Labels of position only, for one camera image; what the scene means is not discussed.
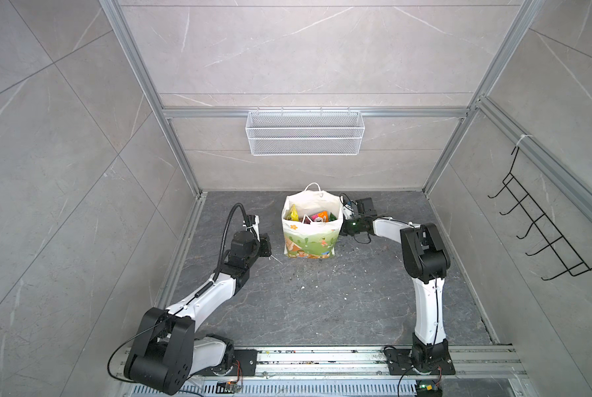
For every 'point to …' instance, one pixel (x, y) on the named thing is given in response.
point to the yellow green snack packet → (294, 215)
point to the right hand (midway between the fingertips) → (328, 226)
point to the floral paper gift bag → (317, 240)
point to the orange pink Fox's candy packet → (324, 215)
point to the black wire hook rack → (569, 259)
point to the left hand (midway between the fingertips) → (266, 229)
